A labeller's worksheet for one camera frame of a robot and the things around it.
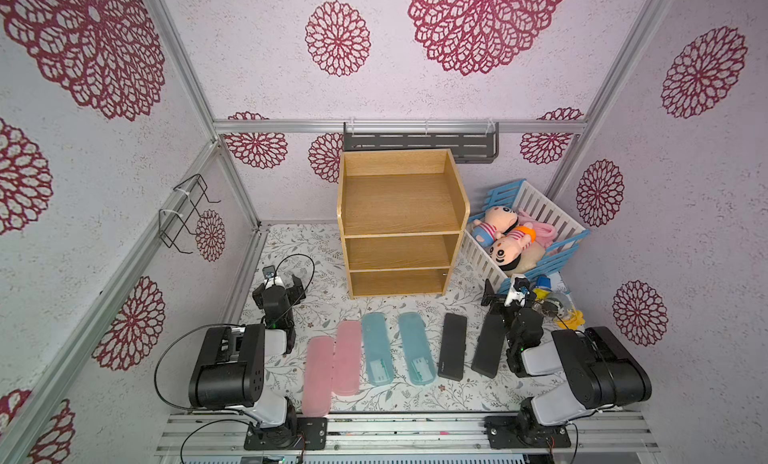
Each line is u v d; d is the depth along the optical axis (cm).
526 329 69
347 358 86
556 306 90
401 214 80
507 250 95
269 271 78
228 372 45
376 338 90
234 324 52
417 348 87
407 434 75
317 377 83
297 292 87
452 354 85
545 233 99
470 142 95
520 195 109
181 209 76
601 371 45
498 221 102
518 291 75
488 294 82
